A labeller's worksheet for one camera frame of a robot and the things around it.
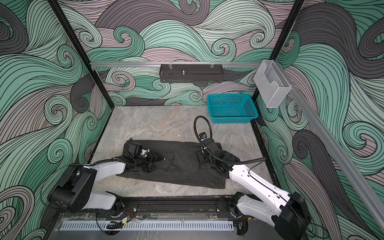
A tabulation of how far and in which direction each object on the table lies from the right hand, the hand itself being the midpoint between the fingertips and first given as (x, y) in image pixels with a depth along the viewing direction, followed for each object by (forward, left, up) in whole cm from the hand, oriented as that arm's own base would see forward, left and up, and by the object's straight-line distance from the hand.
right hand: (202, 150), depth 79 cm
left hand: (-2, +23, -10) cm, 25 cm away
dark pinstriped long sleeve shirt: (-3, +12, -12) cm, 17 cm away
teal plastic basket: (+37, -24, -6) cm, 44 cm away
